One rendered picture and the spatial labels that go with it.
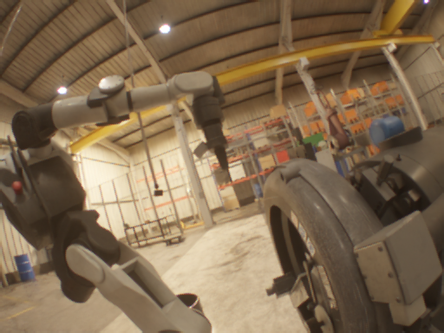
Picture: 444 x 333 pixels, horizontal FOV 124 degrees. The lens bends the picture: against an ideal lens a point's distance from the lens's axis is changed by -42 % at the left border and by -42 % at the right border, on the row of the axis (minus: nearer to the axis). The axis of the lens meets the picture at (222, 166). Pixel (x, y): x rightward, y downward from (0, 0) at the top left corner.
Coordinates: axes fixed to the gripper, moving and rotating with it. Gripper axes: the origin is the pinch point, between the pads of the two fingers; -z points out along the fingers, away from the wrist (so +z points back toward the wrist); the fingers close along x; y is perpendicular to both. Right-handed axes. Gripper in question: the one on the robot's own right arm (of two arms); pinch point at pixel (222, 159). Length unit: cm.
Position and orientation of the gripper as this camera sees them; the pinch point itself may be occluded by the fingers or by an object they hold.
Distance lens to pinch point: 58.4
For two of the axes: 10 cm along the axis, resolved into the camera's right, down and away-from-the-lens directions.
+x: -0.5, -0.5, -10.0
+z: -3.2, -9.5, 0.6
